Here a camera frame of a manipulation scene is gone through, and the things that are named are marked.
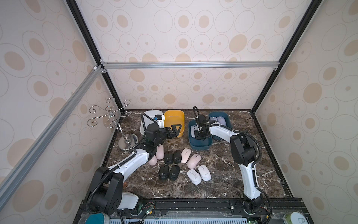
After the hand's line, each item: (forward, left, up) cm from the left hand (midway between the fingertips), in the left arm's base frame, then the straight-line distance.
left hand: (181, 126), depth 80 cm
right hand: (+9, -17, -23) cm, 30 cm away
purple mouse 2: (+22, -32, -20) cm, 44 cm away
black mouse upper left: (-10, +8, -21) cm, 24 cm away
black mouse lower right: (-20, +4, -20) cm, 28 cm away
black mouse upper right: (-9, +2, -20) cm, 22 cm away
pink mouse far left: (-12, +18, -22) cm, 30 cm away
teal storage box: (+1, -12, -21) cm, 24 cm away
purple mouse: (+25, -26, -21) cm, 42 cm away
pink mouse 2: (-11, -9, -20) cm, 25 cm away
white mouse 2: (-19, -15, -20) cm, 32 cm away
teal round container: (-43, +37, -13) cm, 58 cm away
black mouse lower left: (-19, +10, -21) cm, 30 cm away
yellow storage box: (+28, +7, -24) cm, 38 cm away
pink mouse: (-7, -3, -21) cm, 22 cm away
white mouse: (-22, -8, -21) cm, 31 cm away
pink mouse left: (-7, +14, -21) cm, 26 cm away
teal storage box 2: (+24, -36, -19) cm, 47 cm away
